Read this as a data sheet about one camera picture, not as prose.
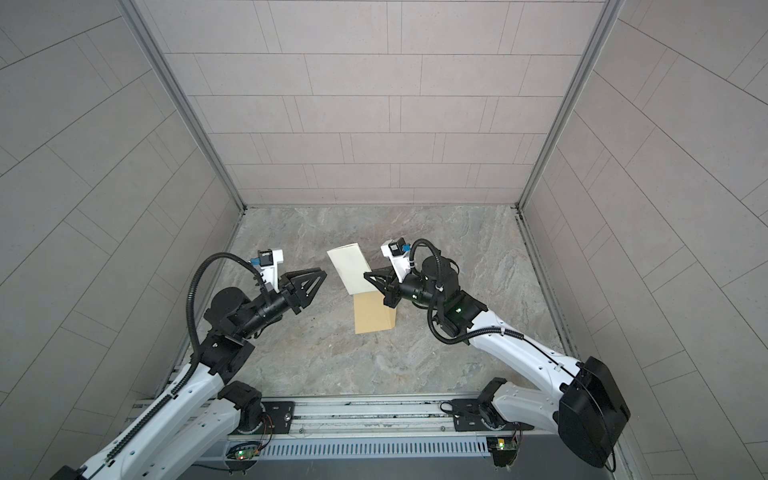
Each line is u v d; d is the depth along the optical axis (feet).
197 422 1.80
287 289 1.94
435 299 1.82
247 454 2.11
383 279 2.08
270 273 1.96
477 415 2.09
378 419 2.37
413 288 2.01
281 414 2.33
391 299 2.01
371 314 2.91
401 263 2.01
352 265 2.19
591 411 1.26
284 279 2.00
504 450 2.22
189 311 1.43
